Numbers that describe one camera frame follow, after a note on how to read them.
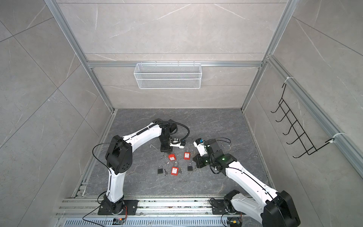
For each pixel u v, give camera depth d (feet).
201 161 2.30
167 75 3.32
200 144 2.38
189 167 2.88
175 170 2.81
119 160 1.70
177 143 2.55
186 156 3.02
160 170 2.86
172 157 2.90
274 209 1.26
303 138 2.10
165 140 2.48
